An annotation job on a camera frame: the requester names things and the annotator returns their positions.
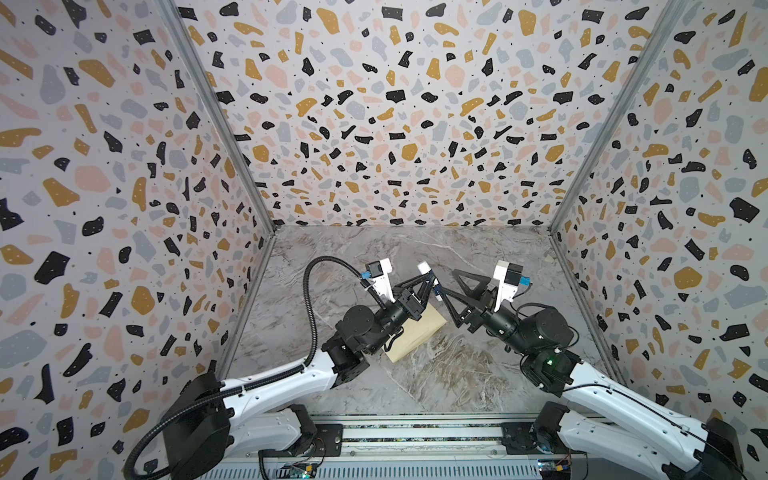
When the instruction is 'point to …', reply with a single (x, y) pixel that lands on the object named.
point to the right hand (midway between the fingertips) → (448, 281)
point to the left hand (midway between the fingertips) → (435, 274)
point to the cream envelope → (415, 333)
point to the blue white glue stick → (424, 267)
